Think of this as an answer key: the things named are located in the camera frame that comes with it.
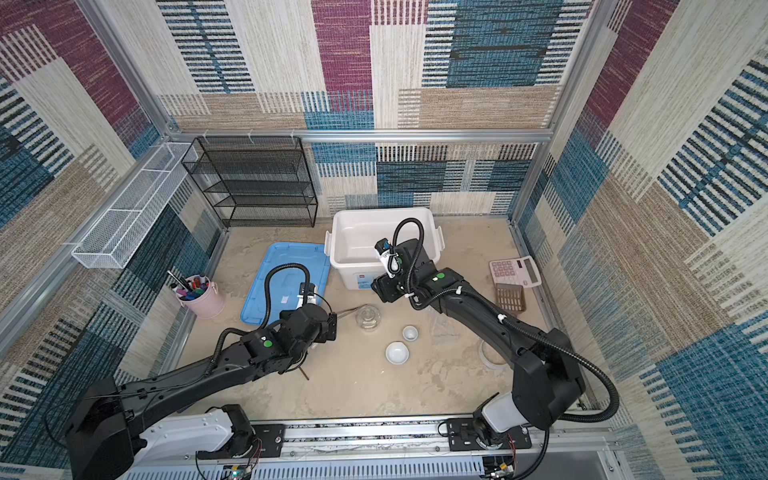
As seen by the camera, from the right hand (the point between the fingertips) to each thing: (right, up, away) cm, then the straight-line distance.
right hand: (384, 283), depth 82 cm
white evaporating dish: (+4, -20, +3) cm, 20 cm away
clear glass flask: (-5, -10, +6) cm, 13 cm away
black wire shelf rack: (-48, +34, +29) cm, 66 cm away
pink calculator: (+46, +2, +20) cm, 50 cm away
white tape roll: (+31, -23, +2) cm, 39 cm away
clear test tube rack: (+18, -15, +8) cm, 25 cm away
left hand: (-17, -7, -1) cm, 18 cm away
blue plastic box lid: (-20, +2, -21) cm, 29 cm away
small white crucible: (+8, -15, +7) cm, 19 cm away
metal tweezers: (-11, -9, +12) cm, 19 cm away
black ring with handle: (-22, -20, -8) cm, 30 cm away
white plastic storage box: (-12, +15, +29) cm, 35 cm away
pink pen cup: (-54, -4, +5) cm, 54 cm away
